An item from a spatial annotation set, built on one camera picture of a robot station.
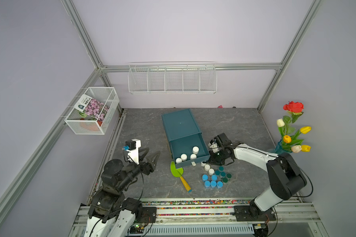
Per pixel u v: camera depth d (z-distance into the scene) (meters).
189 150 0.81
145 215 0.73
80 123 0.74
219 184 0.81
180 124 0.84
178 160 0.74
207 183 0.81
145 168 0.55
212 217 0.74
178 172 0.87
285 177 0.45
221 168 0.86
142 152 0.63
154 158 0.57
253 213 0.67
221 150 0.77
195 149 0.78
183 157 0.75
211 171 0.86
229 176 0.85
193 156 0.75
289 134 0.77
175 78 1.00
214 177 0.83
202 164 0.87
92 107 0.74
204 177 0.84
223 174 0.85
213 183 0.81
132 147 0.52
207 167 0.87
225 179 0.83
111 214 0.43
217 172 0.85
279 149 0.79
